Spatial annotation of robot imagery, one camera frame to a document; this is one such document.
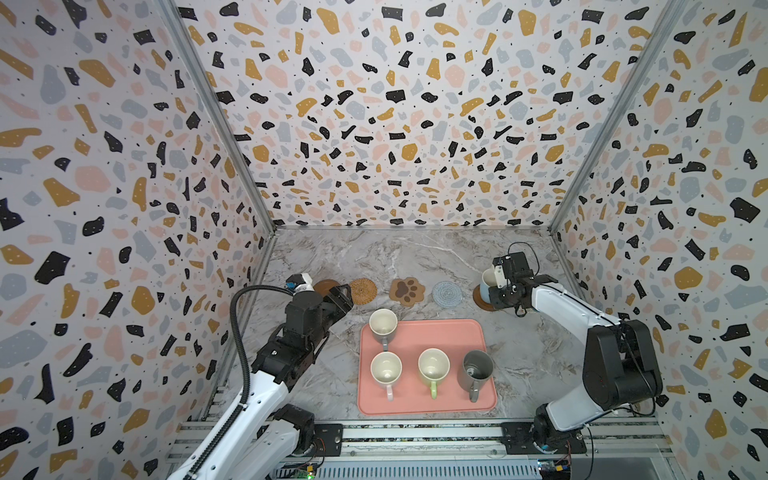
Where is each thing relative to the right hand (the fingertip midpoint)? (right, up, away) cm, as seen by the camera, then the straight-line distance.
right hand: (496, 290), depth 93 cm
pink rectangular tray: (-27, -29, -10) cm, 41 cm away
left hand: (-44, +3, -18) cm, 48 cm away
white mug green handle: (-20, -20, -9) cm, 30 cm away
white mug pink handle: (-34, -21, -9) cm, 40 cm away
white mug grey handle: (-35, -10, -2) cm, 37 cm away
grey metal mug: (-8, -20, -10) cm, 24 cm away
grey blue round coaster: (-14, -3, +10) cm, 17 cm away
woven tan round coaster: (-43, -2, +10) cm, 44 cm away
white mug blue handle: (-3, +3, 0) cm, 4 cm away
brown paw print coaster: (-27, -2, +10) cm, 29 cm away
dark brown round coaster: (-4, -4, +8) cm, 9 cm away
